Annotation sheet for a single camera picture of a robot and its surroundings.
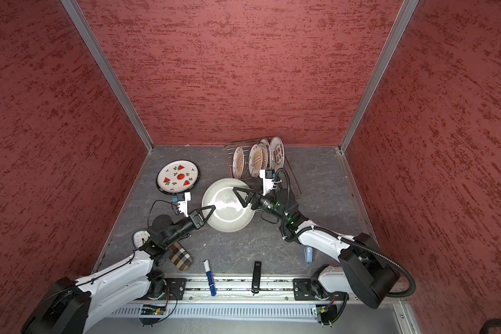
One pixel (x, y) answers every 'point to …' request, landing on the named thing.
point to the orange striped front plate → (238, 162)
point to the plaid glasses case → (179, 256)
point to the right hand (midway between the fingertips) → (237, 191)
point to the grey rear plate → (266, 141)
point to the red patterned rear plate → (277, 153)
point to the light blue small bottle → (308, 251)
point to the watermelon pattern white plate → (177, 177)
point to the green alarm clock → (140, 237)
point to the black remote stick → (256, 282)
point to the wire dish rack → (246, 159)
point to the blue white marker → (209, 277)
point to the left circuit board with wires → (149, 309)
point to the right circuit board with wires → (328, 314)
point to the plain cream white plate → (229, 214)
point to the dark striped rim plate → (178, 193)
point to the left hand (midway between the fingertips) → (216, 211)
